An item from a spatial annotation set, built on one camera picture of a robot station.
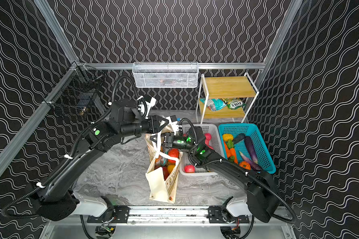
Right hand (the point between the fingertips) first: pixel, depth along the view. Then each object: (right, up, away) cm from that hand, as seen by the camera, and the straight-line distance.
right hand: (150, 140), depth 63 cm
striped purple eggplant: (+57, -18, +29) cm, 67 cm away
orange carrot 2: (+45, -10, +31) cm, 56 cm away
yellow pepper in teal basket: (+44, -1, +38) cm, 58 cm away
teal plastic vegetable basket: (+62, -14, +24) cm, 68 cm away
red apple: (+18, -18, +22) cm, 33 cm away
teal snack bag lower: (+35, +20, +36) cm, 54 cm away
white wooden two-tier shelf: (+39, +29, +27) cm, 56 cm away
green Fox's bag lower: (+49, +21, +37) cm, 65 cm away
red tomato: (+9, -8, +19) cm, 22 cm away
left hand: (+9, +8, -4) cm, 13 cm away
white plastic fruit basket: (+35, -5, +30) cm, 46 cm away
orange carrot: (+43, -10, +32) cm, 55 cm away
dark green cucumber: (+52, -2, +38) cm, 64 cm away
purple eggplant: (+58, -8, +32) cm, 67 cm away
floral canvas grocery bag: (+2, -25, +11) cm, 27 cm away
